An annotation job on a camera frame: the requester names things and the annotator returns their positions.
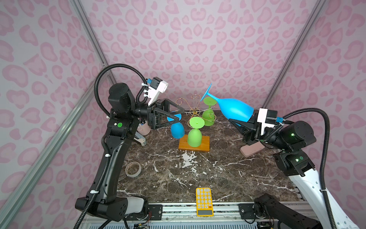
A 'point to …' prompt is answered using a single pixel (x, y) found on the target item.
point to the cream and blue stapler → (140, 138)
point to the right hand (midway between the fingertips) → (231, 120)
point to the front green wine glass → (194, 138)
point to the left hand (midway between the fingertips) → (179, 116)
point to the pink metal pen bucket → (144, 129)
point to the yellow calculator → (204, 202)
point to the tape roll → (133, 169)
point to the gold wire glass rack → (194, 110)
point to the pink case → (246, 150)
